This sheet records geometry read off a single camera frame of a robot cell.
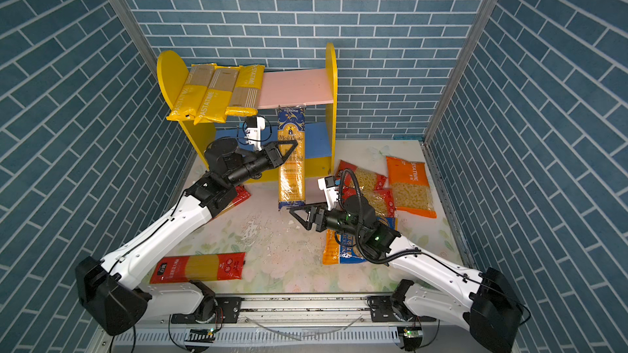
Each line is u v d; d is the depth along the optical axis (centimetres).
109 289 37
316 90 80
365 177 102
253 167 59
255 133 61
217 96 75
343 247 82
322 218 61
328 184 64
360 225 53
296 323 72
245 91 76
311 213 60
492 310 40
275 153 61
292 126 66
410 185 101
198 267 80
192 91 76
